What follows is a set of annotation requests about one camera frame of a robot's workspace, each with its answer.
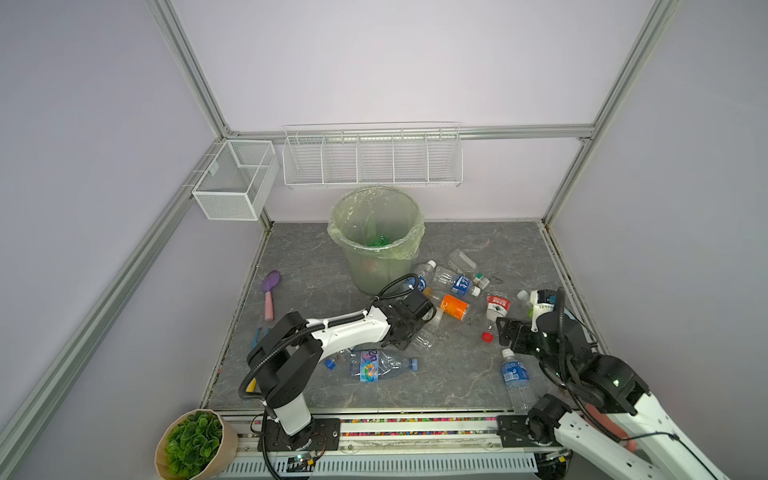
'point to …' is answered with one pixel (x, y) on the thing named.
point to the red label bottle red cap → (497, 306)
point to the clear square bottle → (461, 262)
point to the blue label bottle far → (456, 284)
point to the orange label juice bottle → (454, 306)
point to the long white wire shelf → (373, 155)
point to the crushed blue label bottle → (330, 364)
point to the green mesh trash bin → (380, 230)
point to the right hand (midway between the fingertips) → (513, 323)
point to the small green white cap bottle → (480, 281)
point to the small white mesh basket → (235, 184)
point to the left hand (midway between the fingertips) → (419, 332)
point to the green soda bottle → (380, 241)
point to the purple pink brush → (268, 284)
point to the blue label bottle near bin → (419, 279)
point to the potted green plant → (197, 445)
